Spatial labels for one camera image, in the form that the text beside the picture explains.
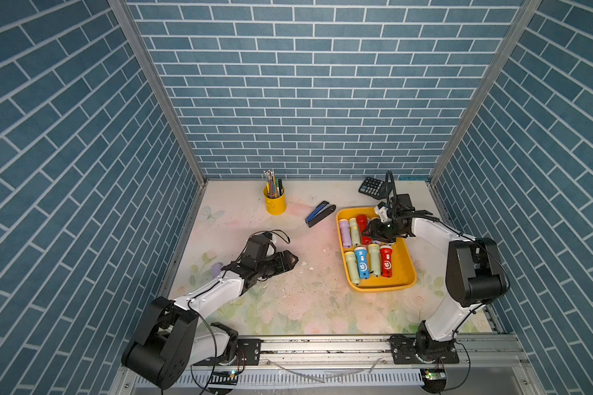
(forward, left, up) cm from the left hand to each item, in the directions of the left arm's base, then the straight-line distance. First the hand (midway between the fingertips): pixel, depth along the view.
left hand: (297, 263), depth 86 cm
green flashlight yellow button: (+13, -23, -2) cm, 26 cm away
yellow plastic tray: (-1, -39, -4) cm, 40 cm away
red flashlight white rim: (+5, -33, -2) cm, 34 cm away
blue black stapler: (+26, -9, -4) cm, 28 cm away
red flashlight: (+18, -26, +1) cm, 31 cm away
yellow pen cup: (+26, +10, 0) cm, 28 cm away
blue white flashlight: (+6, -24, -3) cm, 25 cm away
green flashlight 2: (+3, -29, -3) cm, 29 cm away
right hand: (+12, -28, 0) cm, 30 cm away
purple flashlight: (+15, -19, -3) cm, 24 cm away
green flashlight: (0, -20, -3) cm, 21 cm away
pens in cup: (+32, +11, +5) cm, 34 cm away
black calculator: (+41, -36, -3) cm, 55 cm away
